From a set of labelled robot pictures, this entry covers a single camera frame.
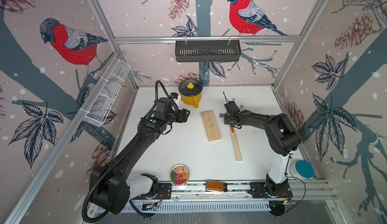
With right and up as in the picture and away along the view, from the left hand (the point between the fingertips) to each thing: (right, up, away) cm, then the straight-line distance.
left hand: (187, 108), depth 80 cm
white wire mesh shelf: (-50, -3, 0) cm, 50 cm away
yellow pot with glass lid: (+1, +11, +27) cm, 29 cm away
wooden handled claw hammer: (+29, -26, +5) cm, 40 cm away
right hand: (+27, -7, +22) cm, 36 cm away
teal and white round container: (+58, -30, -7) cm, 66 cm away
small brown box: (+13, -38, -7) cm, 41 cm away
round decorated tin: (-4, -34, -4) cm, 34 cm away
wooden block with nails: (+15, -15, +12) cm, 24 cm away
